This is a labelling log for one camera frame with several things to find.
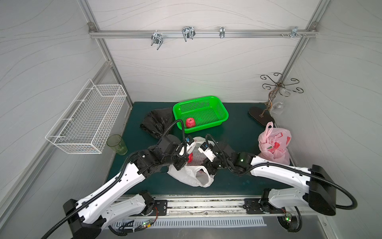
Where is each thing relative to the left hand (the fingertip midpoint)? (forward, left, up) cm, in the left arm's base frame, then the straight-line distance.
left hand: (187, 155), depth 70 cm
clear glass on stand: (+31, -53, +2) cm, 62 cm away
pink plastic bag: (+13, -49, -9) cm, 51 cm away
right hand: (0, -7, -8) cm, 11 cm away
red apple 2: (+6, -1, -16) cm, 17 cm away
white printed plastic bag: (-8, -3, -1) cm, 9 cm away
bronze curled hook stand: (+40, -55, -17) cm, 70 cm away
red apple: (+31, 0, -14) cm, 34 cm away
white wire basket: (+10, +48, +11) cm, 50 cm away
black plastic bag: (+32, +23, -15) cm, 42 cm away
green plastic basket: (+46, -12, -20) cm, 51 cm away
